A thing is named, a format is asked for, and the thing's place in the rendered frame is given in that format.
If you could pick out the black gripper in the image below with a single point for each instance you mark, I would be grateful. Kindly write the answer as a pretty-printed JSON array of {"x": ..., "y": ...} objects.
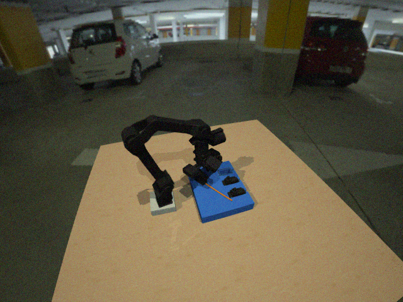
[{"x": 192, "y": 171}]

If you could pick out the blue flat plate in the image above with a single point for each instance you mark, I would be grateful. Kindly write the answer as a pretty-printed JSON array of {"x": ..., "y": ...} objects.
[{"x": 211, "y": 204}]

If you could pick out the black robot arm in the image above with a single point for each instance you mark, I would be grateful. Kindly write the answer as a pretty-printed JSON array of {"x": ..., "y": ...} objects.
[{"x": 201, "y": 136}]

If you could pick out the black micro servo with orange cable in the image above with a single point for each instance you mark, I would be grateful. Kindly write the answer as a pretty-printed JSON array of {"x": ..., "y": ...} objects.
[{"x": 203, "y": 181}]

